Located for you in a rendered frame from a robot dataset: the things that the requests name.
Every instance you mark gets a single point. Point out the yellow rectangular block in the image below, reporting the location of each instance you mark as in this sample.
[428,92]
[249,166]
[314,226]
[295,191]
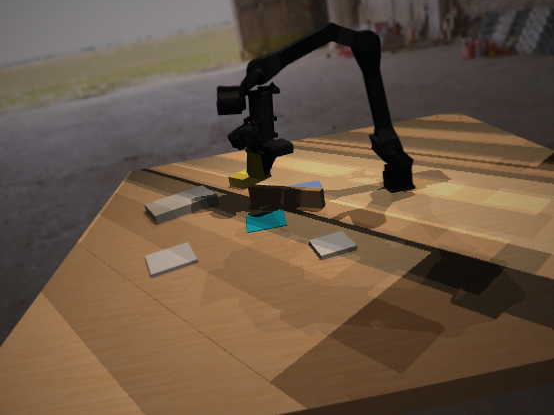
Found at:
[242,180]

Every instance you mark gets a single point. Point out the olive yellow cup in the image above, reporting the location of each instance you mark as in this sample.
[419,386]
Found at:
[254,165]

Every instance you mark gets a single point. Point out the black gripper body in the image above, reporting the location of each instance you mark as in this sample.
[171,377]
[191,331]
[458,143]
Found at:
[271,148]

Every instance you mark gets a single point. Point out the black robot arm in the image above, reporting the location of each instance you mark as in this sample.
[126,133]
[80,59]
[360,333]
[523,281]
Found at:
[365,45]

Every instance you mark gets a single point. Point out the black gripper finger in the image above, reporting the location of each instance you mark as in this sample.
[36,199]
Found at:
[267,161]
[254,149]

